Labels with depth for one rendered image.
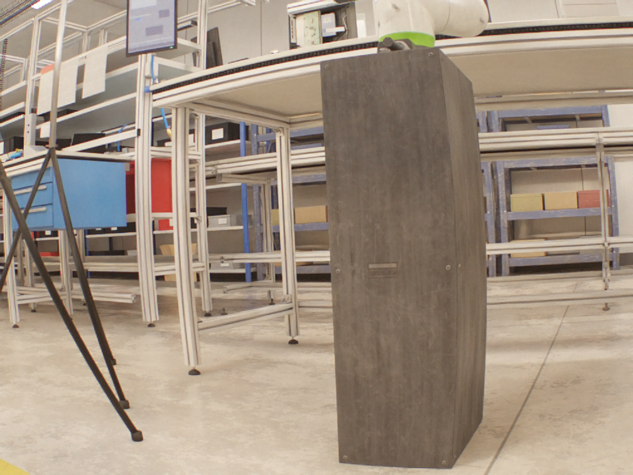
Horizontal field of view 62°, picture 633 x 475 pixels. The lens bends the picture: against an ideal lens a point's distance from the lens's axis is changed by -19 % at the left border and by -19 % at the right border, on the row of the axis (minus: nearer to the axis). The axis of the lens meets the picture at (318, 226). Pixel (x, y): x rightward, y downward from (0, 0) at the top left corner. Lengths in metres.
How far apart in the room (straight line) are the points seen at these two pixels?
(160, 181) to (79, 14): 4.89
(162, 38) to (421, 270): 2.34
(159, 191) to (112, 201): 0.45
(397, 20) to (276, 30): 5.81
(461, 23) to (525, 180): 4.52
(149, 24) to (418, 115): 2.29
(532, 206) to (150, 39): 3.54
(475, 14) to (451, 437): 0.93
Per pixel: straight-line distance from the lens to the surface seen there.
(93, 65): 3.81
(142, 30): 3.24
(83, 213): 3.13
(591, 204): 5.37
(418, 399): 1.16
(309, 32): 2.05
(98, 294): 3.57
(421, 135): 1.12
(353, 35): 1.97
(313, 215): 6.06
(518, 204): 5.41
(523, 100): 2.43
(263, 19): 7.27
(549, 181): 5.85
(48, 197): 3.01
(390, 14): 1.36
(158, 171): 3.64
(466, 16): 1.43
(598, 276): 3.39
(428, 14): 1.38
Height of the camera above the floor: 0.47
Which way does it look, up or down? level
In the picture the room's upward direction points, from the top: 3 degrees counter-clockwise
